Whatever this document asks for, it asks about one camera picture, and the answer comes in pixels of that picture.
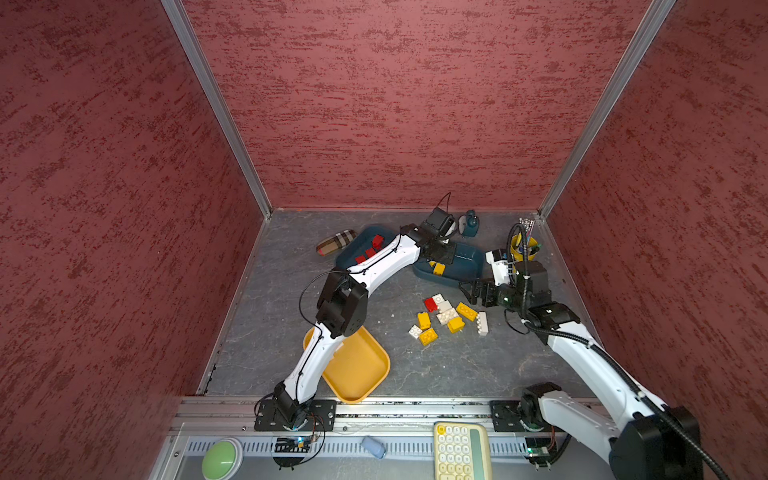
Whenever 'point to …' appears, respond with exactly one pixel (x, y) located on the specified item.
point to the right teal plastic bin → (467, 266)
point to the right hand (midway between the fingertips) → (468, 288)
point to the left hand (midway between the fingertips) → (449, 259)
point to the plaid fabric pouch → (335, 242)
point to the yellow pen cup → (515, 244)
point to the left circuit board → (292, 445)
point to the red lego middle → (431, 305)
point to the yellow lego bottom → (428, 336)
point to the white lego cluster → (446, 310)
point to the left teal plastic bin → (358, 240)
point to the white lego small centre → (415, 331)
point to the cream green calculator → (461, 451)
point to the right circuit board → (540, 450)
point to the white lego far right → (482, 324)
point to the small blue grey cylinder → (374, 446)
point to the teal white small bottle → (468, 224)
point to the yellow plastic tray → (358, 368)
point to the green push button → (223, 459)
